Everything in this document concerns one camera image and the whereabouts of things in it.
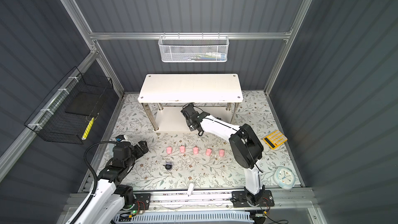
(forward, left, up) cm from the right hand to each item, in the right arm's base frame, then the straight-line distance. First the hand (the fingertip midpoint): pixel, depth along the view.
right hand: (198, 122), depth 93 cm
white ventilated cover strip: (-46, +6, -13) cm, 48 cm away
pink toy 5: (-16, -13, -7) cm, 22 cm away
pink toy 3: (-15, +2, -7) cm, 16 cm away
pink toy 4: (-16, -6, -7) cm, 18 cm away
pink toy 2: (-14, +9, -7) cm, 18 cm away
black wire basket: (-11, +62, +22) cm, 66 cm away
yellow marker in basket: (-17, +48, +20) cm, 55 cm away
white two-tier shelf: (-2, +15, +26) cm, 30 cm away
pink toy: (-15, +17, -6) cm, 23 cm away
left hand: (-16, +32, +1) cm, 35 cm away
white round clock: (-30, -44, -6) cm, 54 cm away
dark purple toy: (-25, +15, -4) cm, 29 cm away
